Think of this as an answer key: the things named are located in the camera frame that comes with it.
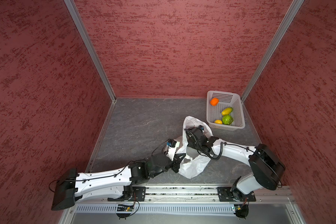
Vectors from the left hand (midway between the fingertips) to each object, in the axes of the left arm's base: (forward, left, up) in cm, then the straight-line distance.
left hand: (184, 158), depth 69 cm
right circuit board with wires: (-21, -30, -19) cm, 41 cm away
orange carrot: (+53, -28, -13) cm, 62 cm away
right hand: (+14, -6, -15) cm, 21 cm away
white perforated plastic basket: (+56, -39, -14) cm, 70 cm away
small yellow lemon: (+32, -28, -14) cm, 45 cm away
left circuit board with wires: (-20, +32, -20) cm, 43 cm away
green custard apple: (+33, -34, -12) cm, 49 cm away
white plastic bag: (-2, -4, 0) cm, 4 cm away
